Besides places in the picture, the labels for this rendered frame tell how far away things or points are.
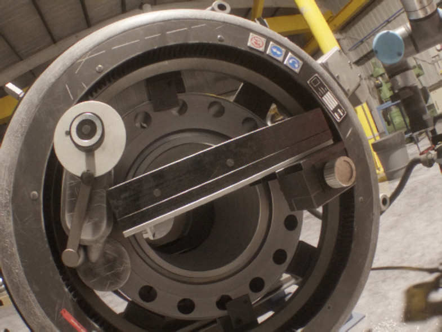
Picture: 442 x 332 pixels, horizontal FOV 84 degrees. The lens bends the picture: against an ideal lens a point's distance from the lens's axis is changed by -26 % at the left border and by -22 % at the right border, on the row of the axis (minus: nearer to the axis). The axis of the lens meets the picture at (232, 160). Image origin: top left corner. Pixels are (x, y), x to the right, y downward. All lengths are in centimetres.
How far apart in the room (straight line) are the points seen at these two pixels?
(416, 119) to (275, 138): 60
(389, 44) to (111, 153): 71
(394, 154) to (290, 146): 266
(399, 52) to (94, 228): 79
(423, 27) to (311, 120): 46
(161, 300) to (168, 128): 33
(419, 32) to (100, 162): 79
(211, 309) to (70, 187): 35
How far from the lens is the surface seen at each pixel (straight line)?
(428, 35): 87
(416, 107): 97
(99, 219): 44
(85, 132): 41
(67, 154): 45
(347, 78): 73
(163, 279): 58
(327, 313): 59
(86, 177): 41
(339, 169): 45
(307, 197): 46
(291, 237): 66
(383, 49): 85
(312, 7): 447
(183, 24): 55
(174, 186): 43
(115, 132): 45
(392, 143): 309
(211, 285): 60
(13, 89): 66
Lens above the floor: 63
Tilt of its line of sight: 3 degrees up
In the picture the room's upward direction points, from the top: 21 degrees counter-clockwise
